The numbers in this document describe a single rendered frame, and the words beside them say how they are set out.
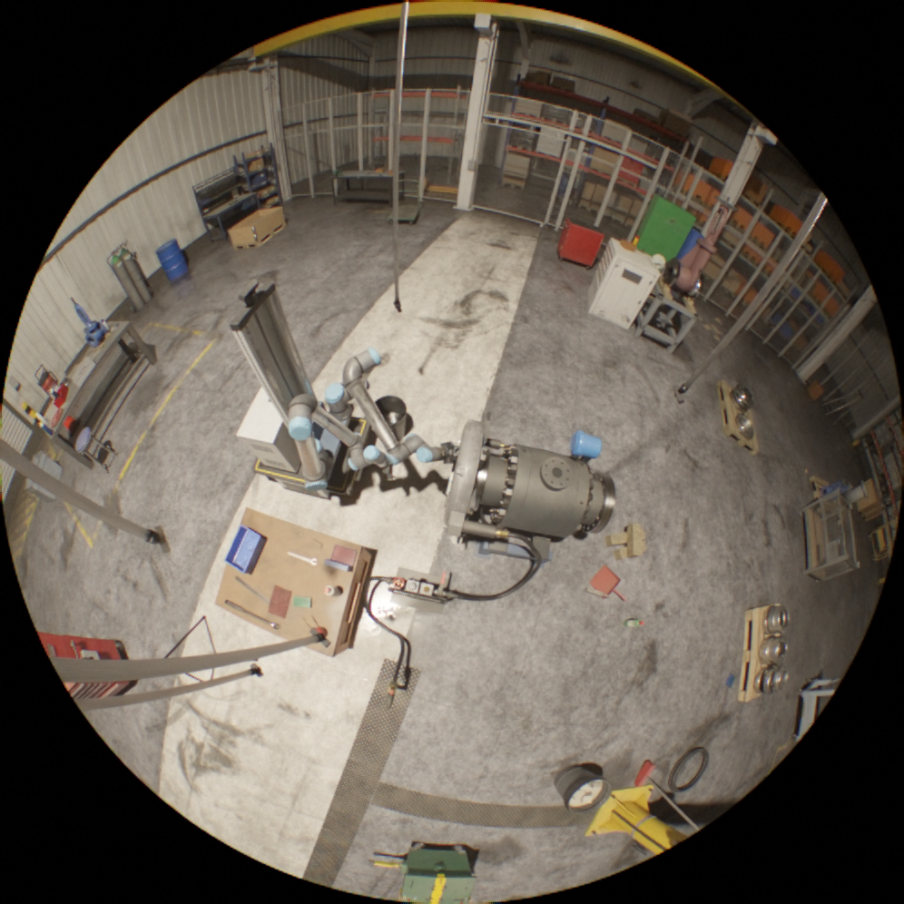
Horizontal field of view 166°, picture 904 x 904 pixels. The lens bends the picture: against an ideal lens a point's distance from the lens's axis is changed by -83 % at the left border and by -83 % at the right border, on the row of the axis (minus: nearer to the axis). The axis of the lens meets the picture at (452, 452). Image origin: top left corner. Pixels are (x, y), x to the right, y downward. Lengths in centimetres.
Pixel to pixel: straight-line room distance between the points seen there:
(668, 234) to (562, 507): 726
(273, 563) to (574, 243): 654
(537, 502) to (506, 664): 140
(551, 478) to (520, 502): 24
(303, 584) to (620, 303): 521
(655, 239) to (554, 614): 771
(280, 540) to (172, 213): 846
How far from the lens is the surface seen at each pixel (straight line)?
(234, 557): 249
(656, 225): 818
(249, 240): 786
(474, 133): 832
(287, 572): 228
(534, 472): 194
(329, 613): 217
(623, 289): 509
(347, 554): 216
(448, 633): 257
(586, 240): 652
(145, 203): 910
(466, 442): 184
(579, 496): 203
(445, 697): 268
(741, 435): 559
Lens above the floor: 255
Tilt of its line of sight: 62 degrees down
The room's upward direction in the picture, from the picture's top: 11 degrees clockwise
